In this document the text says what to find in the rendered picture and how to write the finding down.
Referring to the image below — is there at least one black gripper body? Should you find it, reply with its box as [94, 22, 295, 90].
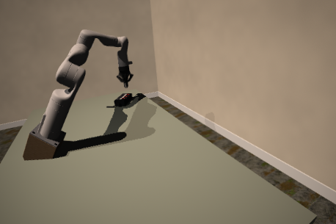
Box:
[118, 65, 130, 78]

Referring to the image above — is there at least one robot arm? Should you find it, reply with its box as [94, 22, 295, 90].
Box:
[38, 29, 132, 140]

